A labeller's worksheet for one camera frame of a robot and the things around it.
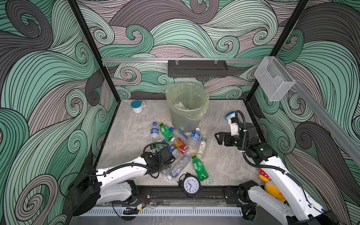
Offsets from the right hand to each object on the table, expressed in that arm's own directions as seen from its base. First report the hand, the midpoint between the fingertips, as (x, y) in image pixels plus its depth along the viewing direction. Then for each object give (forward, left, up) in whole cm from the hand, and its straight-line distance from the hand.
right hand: (222, 134), depth 77 cm
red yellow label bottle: (0, +23, -14) cm, 27 cm away
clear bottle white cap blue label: (+5, +14, -14) cm, 20 cm away
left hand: (-12, +33, -15) cm, 38 cm away
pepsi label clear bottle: (-4, +27, -15) cm, 31 cm away
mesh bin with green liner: (+32, +17, -8) cm, 37 cm away
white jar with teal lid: (+32, +57, -12) cm, 67 cm away
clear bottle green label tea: (-1, +10, -14) cm, 17 cm away
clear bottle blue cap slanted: (+12, +25, -18) cm, 33 cm away
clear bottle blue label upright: (+10, +42, -15) cm, 45 cm away
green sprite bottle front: (-14, +12, -14) cm, 23 cm away
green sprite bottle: (+10, +33, -15) cm, 38 cm away
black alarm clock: (-22, +18, -16) cm, 33 cm away
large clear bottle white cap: (-10, +22, -17) cm, 30 cm away
